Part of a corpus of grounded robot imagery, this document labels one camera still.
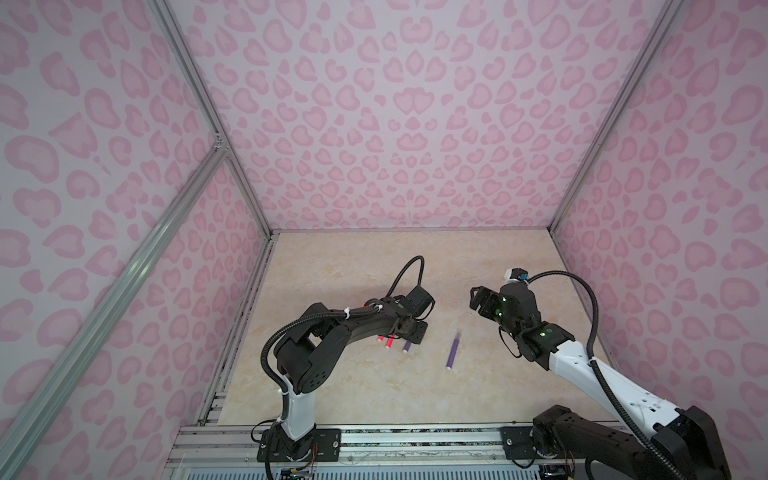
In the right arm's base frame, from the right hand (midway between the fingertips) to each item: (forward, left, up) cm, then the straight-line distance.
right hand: (482, 293), depth 82 cm
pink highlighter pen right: (-8, +26, -16) cm, 31 cm away
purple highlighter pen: (-9, +21, -17) cm, 28 cm away
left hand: (-4, +17, -15) cm, 23 cm away
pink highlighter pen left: (-7, +28, -15) cm, 32 cm away
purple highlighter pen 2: (-10, +6, -17) cm, 20 cm away
